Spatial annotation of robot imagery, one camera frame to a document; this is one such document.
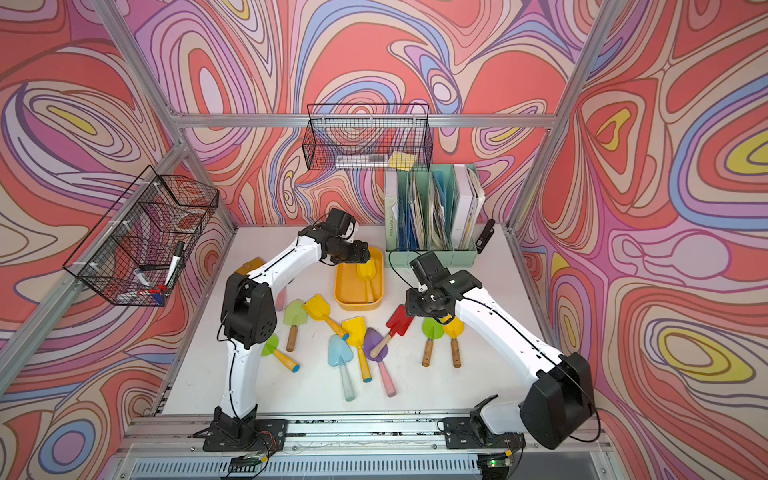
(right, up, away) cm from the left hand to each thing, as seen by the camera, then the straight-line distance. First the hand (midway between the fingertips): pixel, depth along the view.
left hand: (364, 256), depth 97 cm
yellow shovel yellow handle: (-2, -23, -6) cm, 23 cm away
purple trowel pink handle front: (+3, -25, -8) cm, 26 cm away
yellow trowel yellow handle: (0, -6, +8) cm, 10 cm away
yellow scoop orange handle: (-15, -17, -1) cm, 23 cm away
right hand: (+15, -15, -17) cm, 28 cm away
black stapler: (+46, +8, +18) cm, 50 cm away
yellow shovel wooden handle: (+28, -22, -6) cm, 36 cm away
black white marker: (-43, -1, -28) cm, 51 cm away
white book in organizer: (+34, +17, -1) cm, 38 cm away
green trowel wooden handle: (+21, -23, -6) cm, 32 cm away
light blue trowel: (-7, -28, -11) cm, 31 cm away
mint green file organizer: (+21, +15, -4) cm, 27 cm away
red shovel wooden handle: (+11, -21, -3) cm, 24 cm away
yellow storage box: (-5, -11, +5) cm, 14 cm away
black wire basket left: (-56, +1, -23) cm, 60 cm away
